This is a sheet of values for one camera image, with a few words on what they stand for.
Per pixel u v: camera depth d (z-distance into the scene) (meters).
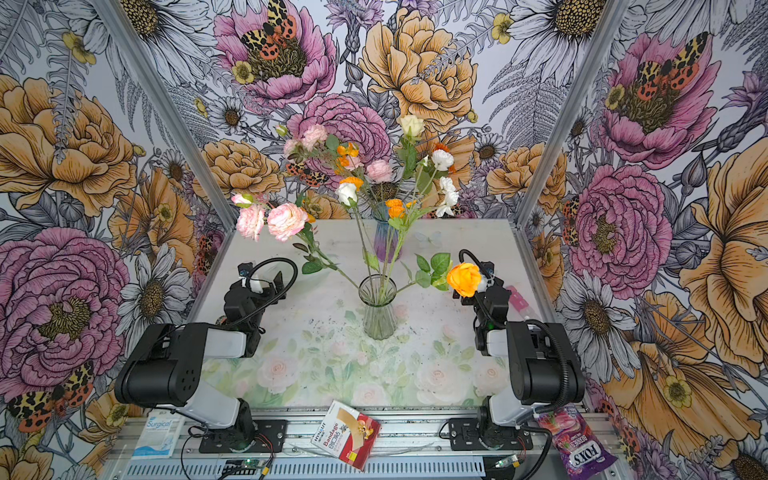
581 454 0.69
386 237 0.97
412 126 0.87
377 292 0.82
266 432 0.75
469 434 0.74
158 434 0.75
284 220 0.55
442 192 0.74
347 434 0.72
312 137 0.80
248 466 0.70
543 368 0.46
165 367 0.47
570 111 0.90
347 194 0.71
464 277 0.55
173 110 0.90
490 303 0.71
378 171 0.89
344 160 0.87
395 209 0.73
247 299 0.73
